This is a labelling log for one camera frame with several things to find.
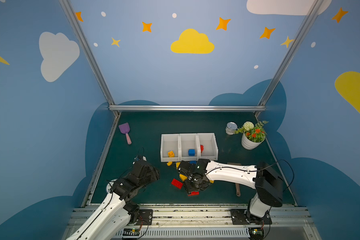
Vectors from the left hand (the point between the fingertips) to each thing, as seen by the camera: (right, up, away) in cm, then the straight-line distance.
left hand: (156, 171), depth 80 cm
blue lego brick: (+21, +8, +18) cm, 28 cm away
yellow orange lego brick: (+7, +7, +14) cm, 17 cm away
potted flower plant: (+58, +19, +11) cm, 62 cm away
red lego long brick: (+11, -8, +4) cm, 15 cm away
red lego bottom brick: (+20, -8, -10) cm, 23 cm away
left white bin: (+5, +13, +25) cm, 29 cm away
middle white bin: (+18, +14, +24) cm, 33 cm away
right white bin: (+33, +15, +24) cm, 43 cm away
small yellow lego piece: (+6, +1, +13) cm, 15 cm away
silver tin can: (+50, +24, +27) cm, 62 cm away
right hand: (+20, -9, -1) cm, 22 cm away
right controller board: (+51, -29, -7) cm, 59 cm away
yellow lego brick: (+31, -8, +5) cm, 33 cm away
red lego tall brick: (+27, +10, +14) cm, 32 cm away
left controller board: (-11, -28, -7) cm, 31 cm away
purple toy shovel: (-29, +24, +31) cm, 49 cm away
